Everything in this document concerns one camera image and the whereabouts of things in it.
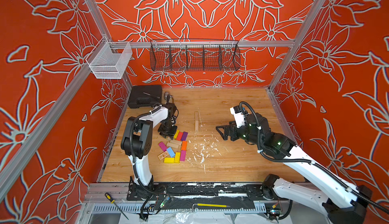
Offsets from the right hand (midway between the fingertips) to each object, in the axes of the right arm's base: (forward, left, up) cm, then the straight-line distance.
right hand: (222, 123), depth 69 cm
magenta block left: (-1, +32, -24) cm, 41 cm away
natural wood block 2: (+14, +12, -25) cm, 31 cm away
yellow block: (+6, +25, -24) cm, 35 cm away
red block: (+6, +23, -24) cm, 34 cm away
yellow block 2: (-8, +23, -24) cm, 34 cm away
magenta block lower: (-6, +20, -25) cm, 33 cm away
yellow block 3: (-9, +28, -25) cm, 38 cm away
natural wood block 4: (+2, +25, -25) cm, 35 cm away
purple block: (+6, +20, -26) cm, 33 cm away
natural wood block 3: (0, +27, -25) cm, 37 cm away
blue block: (-5, +27, -24) cm, 37 cm away
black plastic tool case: (+34, +52, -18) cm, 65 cm away
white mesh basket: (+41, +67, +7) cm, 79 cm away
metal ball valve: (+40, +35, -27) cm, 60 cm away
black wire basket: (+49, +14, +6) cm, 51 cm away
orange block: (0, +20, -26) cm, 32 cm away
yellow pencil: (-29, +5, -26) cm, 39 cm away
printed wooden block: (-7, +31, -24) cm, 40 cm away
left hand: (+6, +29, -24) cm, 38 cm away
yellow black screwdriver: (-29, +52, -25) cm, 65 cm away
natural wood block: (+19, +12, -24) cm, 33 cm away
